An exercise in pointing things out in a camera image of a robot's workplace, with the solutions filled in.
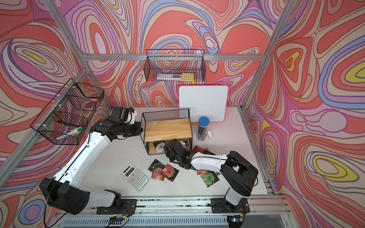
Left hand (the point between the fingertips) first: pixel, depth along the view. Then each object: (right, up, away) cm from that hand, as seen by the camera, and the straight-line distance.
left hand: (144, 129), depth 78 cm
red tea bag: (+5, -25, +9) cm, 27 cm away
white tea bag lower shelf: (+7, -11, +7) cm, 14 cm away
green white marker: (-35, -1, -6) cm, 35 cm away
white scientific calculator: (-8, -28, +5) cm, 29 cm away
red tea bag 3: (+32, -27, +8) cm, 43 cm away
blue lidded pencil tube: (+34, -4, +15) cm, 37 cm away
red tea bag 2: (+13, -27, +7) cm, 31 cm away
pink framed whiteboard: (+40, +18, +19) cm, 48 cm away
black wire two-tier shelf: (+6, 0, +11) cm, 12 cm away
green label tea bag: (+37, -29, +5) cm, 48 cm away
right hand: (+9, -13, +6) cm, 17 cm away
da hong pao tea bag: (+32, -15, +16) cm, 39 cm away
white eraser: (+40, -5, +21) cm, 45 cm away
